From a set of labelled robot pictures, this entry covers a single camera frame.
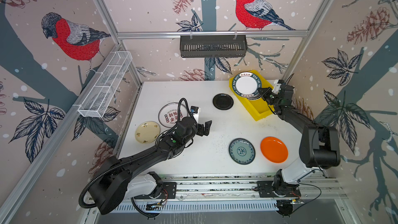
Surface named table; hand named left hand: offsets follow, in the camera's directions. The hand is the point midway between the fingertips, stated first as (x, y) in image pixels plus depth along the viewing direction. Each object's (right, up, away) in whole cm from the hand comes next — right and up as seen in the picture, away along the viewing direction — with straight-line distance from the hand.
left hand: (204, 119), depth 80 cm
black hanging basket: (+6, +46, +24) cm, 52 cm away
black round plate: (+14, +8, +28) cm, 32 cm away
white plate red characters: (-25, 0, +24) cm, 34 cm away
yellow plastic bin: (+34, +4, +16) cm, 38 cm away
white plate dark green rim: (+27, +20, +15) cm, 36 cm away
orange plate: (+40, -18, +6) cm, 44 cm away
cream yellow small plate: (-36, -11, +16) cm, 41 cm away
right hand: (+32, +17, +10) cm, 38 cm away
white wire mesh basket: (-52, +19, -1) cm, 56 cm away
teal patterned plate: (+21, -19, +6) cm, 29 cm away
